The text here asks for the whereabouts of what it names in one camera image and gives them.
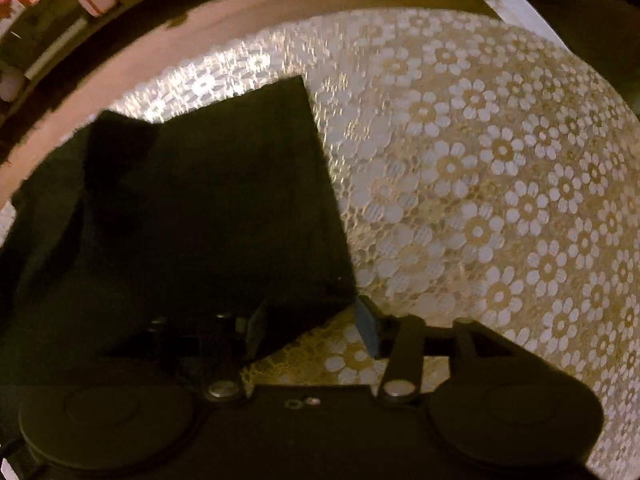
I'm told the lace floral tablecloth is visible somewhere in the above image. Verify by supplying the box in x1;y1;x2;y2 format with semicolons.
0;6;640;480

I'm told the black garment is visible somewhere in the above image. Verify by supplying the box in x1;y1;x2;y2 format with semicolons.
1;76;356;385

